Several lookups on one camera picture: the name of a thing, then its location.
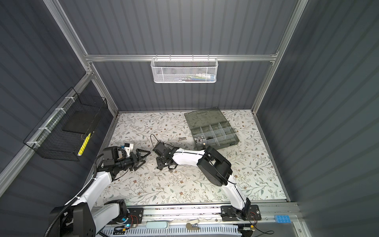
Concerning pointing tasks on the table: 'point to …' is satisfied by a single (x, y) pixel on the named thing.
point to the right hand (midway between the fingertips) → (162, 164)
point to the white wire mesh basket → (184, 70)
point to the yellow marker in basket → (85, 141)
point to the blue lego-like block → (283, 218)
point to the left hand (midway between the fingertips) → (147, 157)
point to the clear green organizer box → (210, 127)
